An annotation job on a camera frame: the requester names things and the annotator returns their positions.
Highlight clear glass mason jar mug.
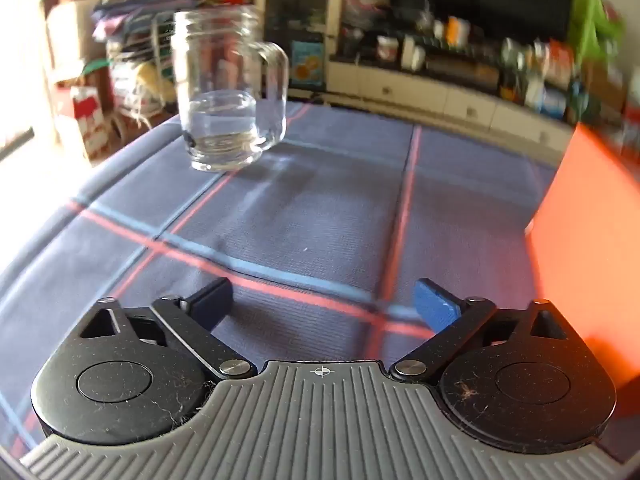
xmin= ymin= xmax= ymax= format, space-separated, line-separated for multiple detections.
xmin=170 ymin=6 xmax=290 ymax=171

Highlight green plastic stacking bins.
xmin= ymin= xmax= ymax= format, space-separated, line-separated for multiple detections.
xmin=567 ymin=0 xmax=625 ymax=65

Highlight white glass-door small cabinet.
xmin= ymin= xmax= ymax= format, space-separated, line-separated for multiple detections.
xmin=254 ymin=0 xmax=343 ymax=96

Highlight orange cardboard box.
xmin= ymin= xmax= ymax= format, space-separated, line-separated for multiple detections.
xmin=525 ymin=125 xmax=639 ymax=388

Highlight white low tv cabinet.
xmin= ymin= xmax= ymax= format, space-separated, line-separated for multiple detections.
xmin=323 ymin=61 xmax=573 ymax=165

